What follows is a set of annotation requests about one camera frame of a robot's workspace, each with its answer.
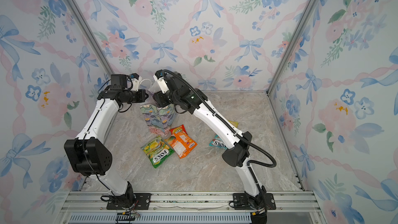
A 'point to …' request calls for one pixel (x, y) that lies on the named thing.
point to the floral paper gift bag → (159, 120)
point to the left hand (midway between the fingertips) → (148, 93)
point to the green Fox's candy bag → (157, 151)
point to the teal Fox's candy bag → (217, 142)
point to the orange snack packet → (180, 142)
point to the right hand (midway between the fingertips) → (157, 93)
